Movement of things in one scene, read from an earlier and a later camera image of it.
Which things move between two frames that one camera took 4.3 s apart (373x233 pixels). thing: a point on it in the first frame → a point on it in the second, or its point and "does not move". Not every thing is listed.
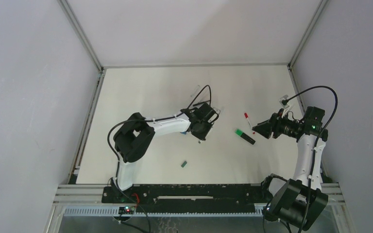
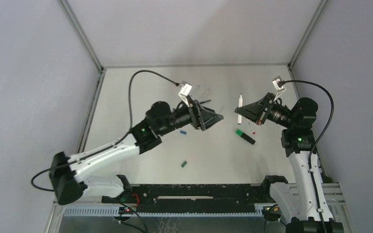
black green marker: [245, 137] does not move
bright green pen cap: [238, 132] does not move
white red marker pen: [253, 132] does not move
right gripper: [274, 125] → [265, 109]
